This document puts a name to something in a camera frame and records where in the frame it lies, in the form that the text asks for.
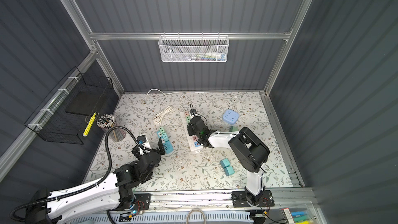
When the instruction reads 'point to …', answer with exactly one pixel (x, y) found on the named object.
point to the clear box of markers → (300, 215)
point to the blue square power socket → (230, 116)
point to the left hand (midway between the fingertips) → (152, 141)
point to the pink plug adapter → (186, 113)
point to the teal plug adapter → (165, 137)
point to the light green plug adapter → (161, 130)
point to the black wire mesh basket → (64, 113)
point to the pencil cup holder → (105, 122)
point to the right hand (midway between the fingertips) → (192, 123)
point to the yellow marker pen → (89, 124)
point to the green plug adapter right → (233, 128)
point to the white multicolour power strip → (194, 145)
